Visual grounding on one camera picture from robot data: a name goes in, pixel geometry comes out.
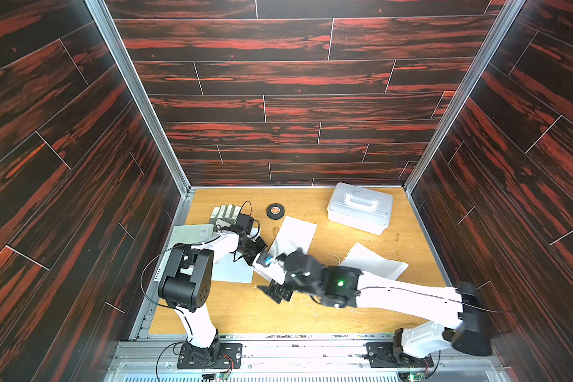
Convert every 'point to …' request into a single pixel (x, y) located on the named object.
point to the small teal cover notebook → (370, 262)
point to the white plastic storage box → (360, 208)
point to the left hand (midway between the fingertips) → (274, 255)
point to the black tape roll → (275, 211)
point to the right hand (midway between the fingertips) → (269, 267)
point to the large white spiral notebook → (226, 269)
